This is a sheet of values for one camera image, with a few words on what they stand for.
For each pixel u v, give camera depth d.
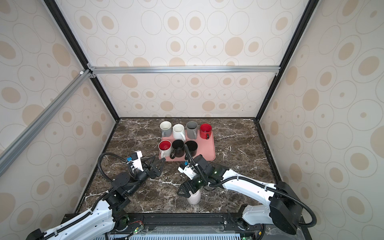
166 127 1.03
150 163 0.75
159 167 0.67
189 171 0.70
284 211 0.41
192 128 1.00
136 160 0.64
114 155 0.60
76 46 0.80
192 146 1.05
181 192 0.66
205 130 1.07
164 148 0.99
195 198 0.74
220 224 0.74
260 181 0.47
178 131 1.06
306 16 0.71
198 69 0.88
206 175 0.59
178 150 0.95
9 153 0.51
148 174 0.65
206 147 1.03
